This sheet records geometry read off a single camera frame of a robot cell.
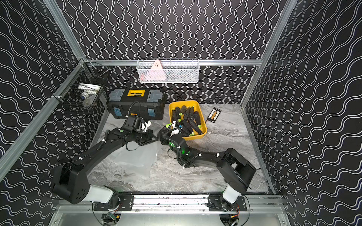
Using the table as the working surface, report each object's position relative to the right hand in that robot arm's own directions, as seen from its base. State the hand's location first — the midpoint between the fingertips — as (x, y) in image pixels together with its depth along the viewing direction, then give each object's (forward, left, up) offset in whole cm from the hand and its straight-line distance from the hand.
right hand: (161, 131), depth 82 cm
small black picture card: (+28, -37, -17) cm, 49 cm away
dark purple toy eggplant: (0, -4, +5) cm, 6 cm away
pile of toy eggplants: (+22, -16, -15) cm, 31 cm away
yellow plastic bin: (+35, -4, -13) cm, 38 cm away
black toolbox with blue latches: (+24, +13, -1) cm, 28 cm away
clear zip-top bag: (-13, +14, -11) cm, 22 cm away
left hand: (-3, +2, -2) cm, 4 cm away
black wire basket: (+23, +51, +11) cm, 57 cm away
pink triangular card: (+33, +5, +18) cm, 38 cm away
